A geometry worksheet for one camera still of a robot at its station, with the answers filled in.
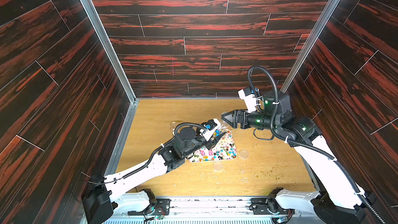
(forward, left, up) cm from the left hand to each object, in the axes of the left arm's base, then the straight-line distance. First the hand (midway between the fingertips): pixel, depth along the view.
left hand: (220, 128), depth 66 cm
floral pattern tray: (+5, -6, -31) cm, 32 cm away
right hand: (+2, -3, +8) cm, 9 cm away
